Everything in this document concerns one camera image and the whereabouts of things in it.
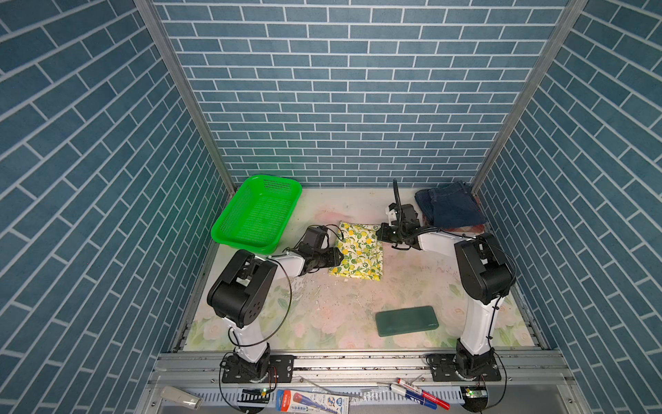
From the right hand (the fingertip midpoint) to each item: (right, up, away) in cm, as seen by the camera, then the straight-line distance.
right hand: (374, 229), depth 100 cm
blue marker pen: (+7, -43, -31) cm, 54 cm away
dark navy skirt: (+33, +10, +8) cm, 35 cm away
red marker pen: (+10, -43, -31) cm, 54 cm away
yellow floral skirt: (-5, -7, -3) cm, 9 cm away
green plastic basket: (-50, +5, +11) cm, 51 cm away
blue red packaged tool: (-25, -44, -32) cm, 60 cm away
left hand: (-14, -10, -5) cm, 17 cm away
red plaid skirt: (+40, 0, +4) cm, 40 cm away
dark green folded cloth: (+9, -28, -17) cm, 34 cm away
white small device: (-55, -42, -33) cm, 76 cm away
